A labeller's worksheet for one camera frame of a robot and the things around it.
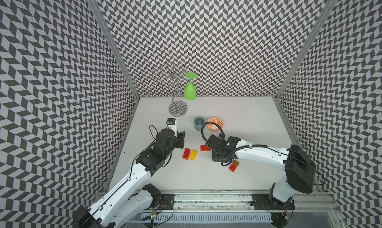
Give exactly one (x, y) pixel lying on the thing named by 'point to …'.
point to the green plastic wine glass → (190, 91)
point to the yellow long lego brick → (193, 155)
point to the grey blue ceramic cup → (199, 122)
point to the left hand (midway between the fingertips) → (180, 133)
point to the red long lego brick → (186, 154)
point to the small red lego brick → (232, 168)
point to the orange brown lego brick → (236, 163)
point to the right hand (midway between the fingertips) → (218, 159)
